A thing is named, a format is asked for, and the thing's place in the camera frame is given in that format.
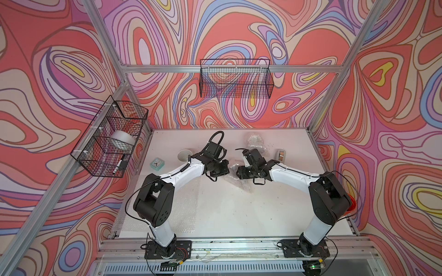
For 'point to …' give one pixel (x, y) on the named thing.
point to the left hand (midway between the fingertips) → (232, 172)
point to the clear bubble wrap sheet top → (255, 141)
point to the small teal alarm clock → (157, 164)
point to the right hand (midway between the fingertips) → (241, 177)
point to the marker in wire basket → (117, 166)
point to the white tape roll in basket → (122, 139)
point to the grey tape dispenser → (280, 155)
